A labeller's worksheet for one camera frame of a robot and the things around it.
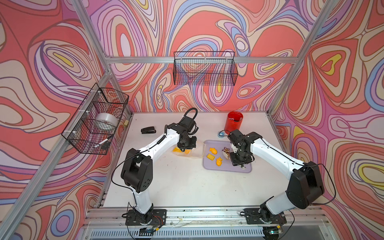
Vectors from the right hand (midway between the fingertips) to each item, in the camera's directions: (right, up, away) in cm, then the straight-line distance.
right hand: (238, 166), depth 82 cm
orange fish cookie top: (-12, +7, +14) cm, 20 cm away
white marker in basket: (-71, +14, -11) cm, 73 cm away
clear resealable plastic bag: (-23, +5, +17) cm, 29 cm away
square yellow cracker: (-14, +3, +13) cm, 19 cm away
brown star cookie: (-3, +7, +14) cm, 16 cm away
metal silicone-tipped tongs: (-4, +5, -8) cm, 10 cm away
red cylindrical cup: (+2, +26, +17) cm, 31 cm away
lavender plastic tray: (-12, +1, +12) cm, 17 cm away
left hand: (-24, +10, +6) cm, 27 cm away
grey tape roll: (-69, +25, -9) cm, 74 cm away
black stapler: (-57, +20, +23) cm, 65 cm away
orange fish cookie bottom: (-9, 0, +10) cm, 13 cm away
